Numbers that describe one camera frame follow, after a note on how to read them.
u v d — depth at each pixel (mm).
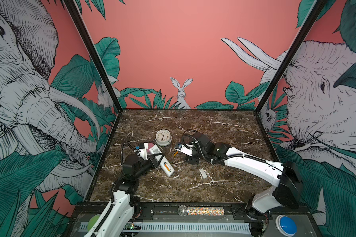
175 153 954
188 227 701
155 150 762
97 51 881
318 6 689
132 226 701
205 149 582
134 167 605
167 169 772
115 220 489
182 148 661
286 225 691
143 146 727
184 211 707
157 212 747
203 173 878
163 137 985
